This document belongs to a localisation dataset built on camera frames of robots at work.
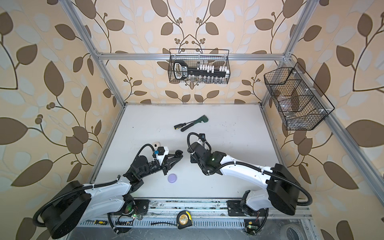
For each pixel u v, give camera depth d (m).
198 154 0.60
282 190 0.41
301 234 0.65
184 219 0.69
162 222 0.71
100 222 0.70
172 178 0.84
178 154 0.77
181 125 1.06
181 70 0.84
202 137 0.71
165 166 0.69
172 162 0.74
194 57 0.90
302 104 0.72
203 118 1.10
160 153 0.67
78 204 0.43
